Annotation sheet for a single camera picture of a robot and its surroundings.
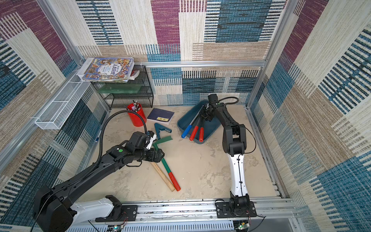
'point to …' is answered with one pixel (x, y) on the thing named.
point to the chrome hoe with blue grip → (188, 127)
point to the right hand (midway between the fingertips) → (202, 116)
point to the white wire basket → (55, 115)
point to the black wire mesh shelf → (145, 97)
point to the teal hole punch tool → (158, 127)
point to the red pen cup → (135, 119)
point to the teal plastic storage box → (209, 126)
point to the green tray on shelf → (120, 88)
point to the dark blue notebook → (160, 116)
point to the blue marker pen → (98, 136)
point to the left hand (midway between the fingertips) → (158, 153)
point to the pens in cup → (135, 107)
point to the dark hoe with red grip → (201, 131)
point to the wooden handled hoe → (164, 176)
